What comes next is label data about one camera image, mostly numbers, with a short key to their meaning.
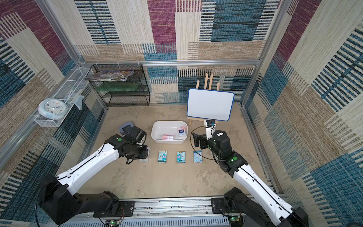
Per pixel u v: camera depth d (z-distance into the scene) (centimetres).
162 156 89
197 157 89
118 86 96
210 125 63
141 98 119
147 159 73
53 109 68
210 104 94
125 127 103
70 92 79
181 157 89
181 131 100
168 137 92
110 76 85
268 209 41
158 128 104
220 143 55
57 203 38
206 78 89
